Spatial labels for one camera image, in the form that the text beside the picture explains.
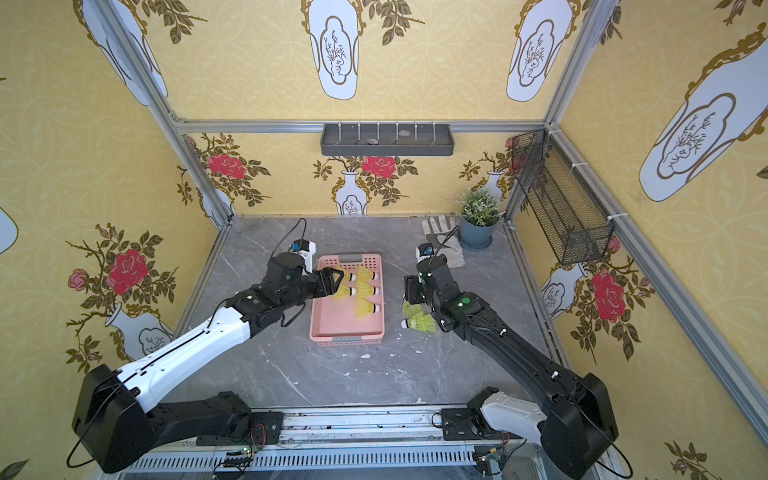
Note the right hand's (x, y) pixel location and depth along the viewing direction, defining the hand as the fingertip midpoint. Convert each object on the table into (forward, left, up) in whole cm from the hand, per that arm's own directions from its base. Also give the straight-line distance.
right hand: (413, 281), depth 81 cm
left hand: (-1, +20, +3) cm, 20 cm away
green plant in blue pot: (+29, -23, -2) cm, 37 cm away
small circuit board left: (-41, +39, -18) cm, 59 cm away
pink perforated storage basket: (-6, +23, -15) cm, 28 cm away
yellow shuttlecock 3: (-2, +14, -13) cm, 20 cm away
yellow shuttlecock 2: (+4, +15, -13) cm, 21 cm away
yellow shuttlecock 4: (0, +1, -17) cm, 17 cm away
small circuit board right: (-38, -18, -21) cm, 47 cm away
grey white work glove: (+32, -13, -20) cm, 40 cm away
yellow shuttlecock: (+10, +15, -14) cm, 23 cm away
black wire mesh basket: (+17, -44, +8) cm, 48 cm away
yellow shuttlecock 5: (-6, -3, -13) cm, 14 cm away
